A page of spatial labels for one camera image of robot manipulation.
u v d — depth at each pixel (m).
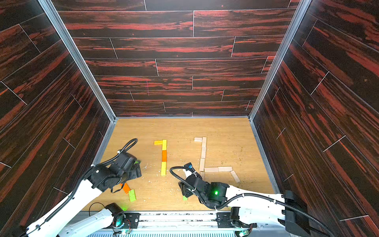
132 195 0.82
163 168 0.91
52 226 0.40
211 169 0.91
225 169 0.91
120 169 0.54
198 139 1.05
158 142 1.05
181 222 0.75
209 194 0.55
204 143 1.03
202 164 0.93
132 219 0.74
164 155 0.99
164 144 1.02
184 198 0.80
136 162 0.58
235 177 0.88
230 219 0.65
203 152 0.99
